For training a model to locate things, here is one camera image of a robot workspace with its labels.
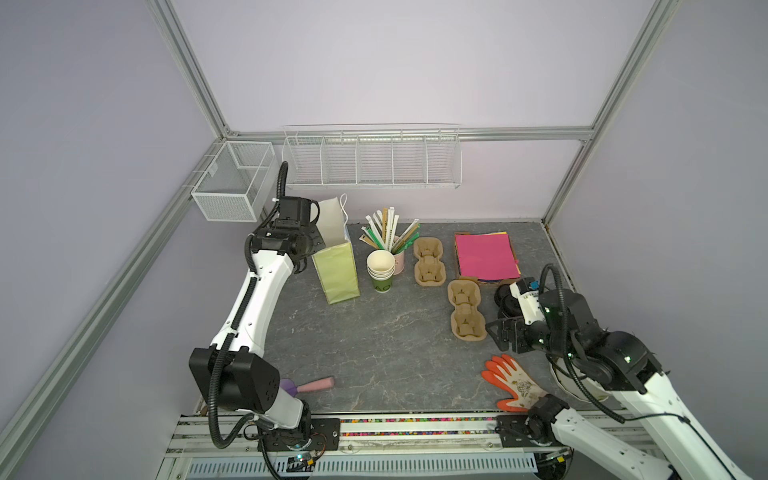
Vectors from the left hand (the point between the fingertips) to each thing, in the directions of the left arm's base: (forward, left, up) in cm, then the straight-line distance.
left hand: (312, 244), depth 80 cm
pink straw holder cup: (+6, -24, -19) cm, 31 cm away
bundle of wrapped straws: (+15, -19, -12) cm, 27 cm away
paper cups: (0, -18, -14) cm, 23 cm away
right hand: (-25, -46, -3) cm, 52 cm away
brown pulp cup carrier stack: (+6, -35, -25) cm, 43 cm away
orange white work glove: (-30, -52, -24) cm, 65 cm away
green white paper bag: (-3, -6, -5) cm, 8 cm away
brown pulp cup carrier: (-14, -44, -25) cm, 52 cm away
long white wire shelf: (+35, -17, +3) cm, 39 cm away
